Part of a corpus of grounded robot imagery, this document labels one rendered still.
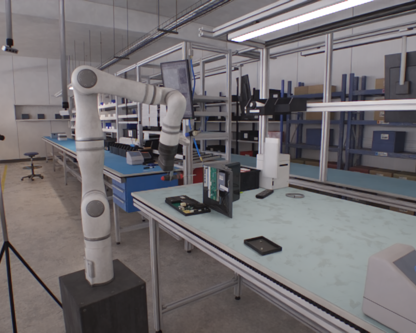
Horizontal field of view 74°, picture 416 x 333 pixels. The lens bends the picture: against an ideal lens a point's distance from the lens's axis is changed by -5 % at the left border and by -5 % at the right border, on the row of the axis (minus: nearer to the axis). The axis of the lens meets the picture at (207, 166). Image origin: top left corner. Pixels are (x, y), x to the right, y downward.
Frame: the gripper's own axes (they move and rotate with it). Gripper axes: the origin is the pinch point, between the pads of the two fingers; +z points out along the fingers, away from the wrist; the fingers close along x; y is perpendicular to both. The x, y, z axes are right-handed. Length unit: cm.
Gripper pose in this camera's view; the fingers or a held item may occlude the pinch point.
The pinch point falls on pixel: (168, 179)
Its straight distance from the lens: 124.9
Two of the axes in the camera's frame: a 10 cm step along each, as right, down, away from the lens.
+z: -1.9, 8.7, 4.5
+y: -8.5, 0.8, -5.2
